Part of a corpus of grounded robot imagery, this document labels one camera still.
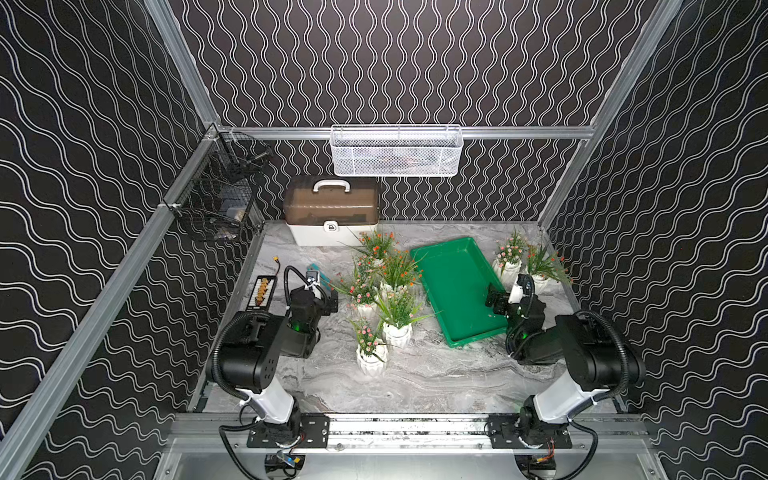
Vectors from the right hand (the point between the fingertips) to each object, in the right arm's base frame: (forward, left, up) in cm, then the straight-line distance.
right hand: (508, 285), depth 94 cm
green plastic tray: (+7, +16, -5) cm, 18 cm away
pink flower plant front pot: (-23, +42, +3) cm, 47 cm away
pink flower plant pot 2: (+8, -1, +1) cm, 8 cm away
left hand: (0, +60, +1) cm, 60 cm away
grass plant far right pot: (+6, -12, +3) cm, 14 cm away
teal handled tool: (+5, +60, -4) cm, 60 cm away
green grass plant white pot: (-12, +35, +4) cm, 37 cm away
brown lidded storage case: (+31, +62, +3) cm, 70 cm away
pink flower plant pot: (-6, +46, +7) cm, 47 cm away
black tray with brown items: (-2, +79, -4) cm, 79 cm away
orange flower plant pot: (0, +34, +7) cm, 35 cm away
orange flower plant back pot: (+9, +42, +8) cm, 44 cm away
